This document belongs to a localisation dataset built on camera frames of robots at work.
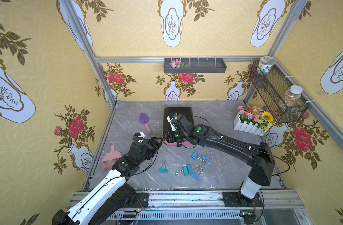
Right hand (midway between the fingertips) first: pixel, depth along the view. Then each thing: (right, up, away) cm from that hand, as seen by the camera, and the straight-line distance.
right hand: (168, 131), depth 79 cm
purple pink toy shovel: (-20, +5, +30) cm, 37 cm away
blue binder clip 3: (+16, -26, +2) cm, 31 cm away
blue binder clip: (+17, -16, +11) cm, 26 cm away
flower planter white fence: (+54, +6, +11) cm, 56 cm away
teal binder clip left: (-3, -24, +5) cm, 25 cm away
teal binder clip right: (+13, -23, +4) cm, 26 cm away
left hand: (-6, -5, -1) cm, 8 cm away
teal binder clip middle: (+10, -24, +4) cm, 26 cm away
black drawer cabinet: (+12, +11, +14) cm, 21 cm away
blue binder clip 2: (+23, -18, +8) cm, 31 cm away
